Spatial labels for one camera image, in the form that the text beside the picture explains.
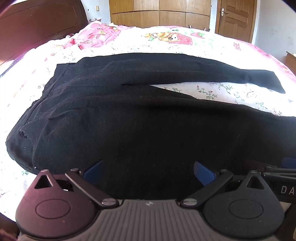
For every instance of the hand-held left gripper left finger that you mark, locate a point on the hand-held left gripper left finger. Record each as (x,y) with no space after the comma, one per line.
(93,174)

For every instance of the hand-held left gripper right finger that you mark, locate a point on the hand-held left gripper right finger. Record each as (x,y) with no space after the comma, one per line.
(203,172)

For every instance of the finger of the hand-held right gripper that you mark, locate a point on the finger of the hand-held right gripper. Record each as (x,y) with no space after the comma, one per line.
(289,162)

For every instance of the black pants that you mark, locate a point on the black pants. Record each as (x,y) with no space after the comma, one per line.
(148,129)

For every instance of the wooden bedside table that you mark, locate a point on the wooden bedside table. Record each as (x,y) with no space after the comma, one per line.
(291,62)

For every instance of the white floral bedsheet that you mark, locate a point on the white floral bedsheet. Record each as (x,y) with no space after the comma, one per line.
(208,48)

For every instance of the pink printed quilt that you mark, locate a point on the pink printed quilt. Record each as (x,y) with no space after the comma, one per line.
(97,34)

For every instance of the wooden door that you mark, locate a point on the wooden door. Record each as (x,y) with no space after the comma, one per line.
(234,19)

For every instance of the dark wooden headboard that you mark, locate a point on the dark wooden headboard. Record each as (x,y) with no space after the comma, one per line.
(34,25)

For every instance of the wooden wardrobe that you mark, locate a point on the wooden wardrobe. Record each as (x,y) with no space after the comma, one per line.
(159,12)

